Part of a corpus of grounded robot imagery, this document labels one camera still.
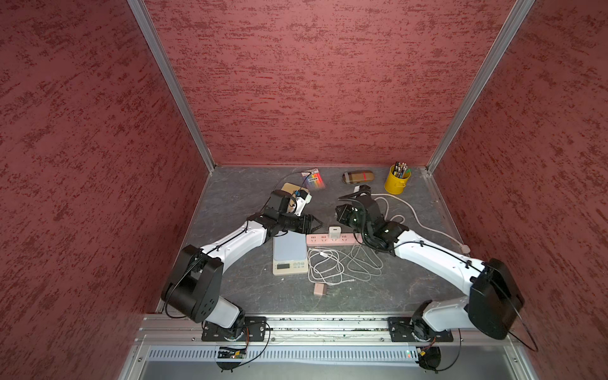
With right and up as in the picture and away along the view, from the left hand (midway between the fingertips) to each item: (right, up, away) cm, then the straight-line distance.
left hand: (316, 228), depth 83 cm
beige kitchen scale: (-11, +14, +24) cm, 30 cm away
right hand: (+7, +5, -1) cm, 9 cm away
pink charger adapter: (+1, -21, -3) cm, 21 cm away
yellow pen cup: (+37, +16, +22) cm, 46 cm away
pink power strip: (+4, -6, +9) cm, 11 cm away
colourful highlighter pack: (-1, +19, +31) cm, 36 cm away
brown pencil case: (+20, +20, +30) cm, 41 cm away
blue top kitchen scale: (-10, -11, +5) cm, 16 cm away
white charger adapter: (+7, -3, +5) cm, 9 cm away
